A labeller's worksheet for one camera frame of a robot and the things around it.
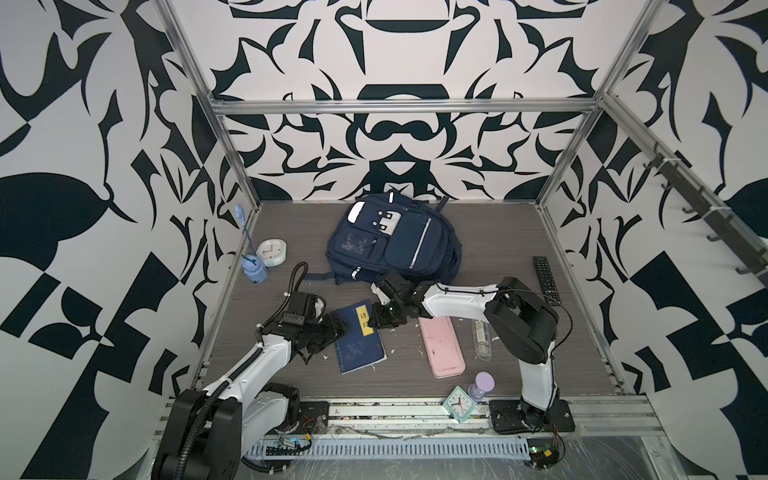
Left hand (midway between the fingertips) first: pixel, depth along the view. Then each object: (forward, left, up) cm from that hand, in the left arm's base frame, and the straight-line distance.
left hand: (344, 326), depth 86 cm
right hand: (+1, -7, -2) cm, 7 cm away
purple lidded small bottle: (-17, -34, +5) cm, 39 cm away
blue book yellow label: (-4, -5, -3) cm, 7 cm away
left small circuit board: (-27, +13, -5) cm, 30 cm away
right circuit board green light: (-30, -48, -4) cm, 57 cm away
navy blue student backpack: (+33, -14, +2) cm, 35 cm away
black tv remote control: (+12, -64, -2) cm, 65 cm away
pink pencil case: (-7, -27, -1) cm, 28 cm away
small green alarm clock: (-20, -29, -1) cm, 35 cm away
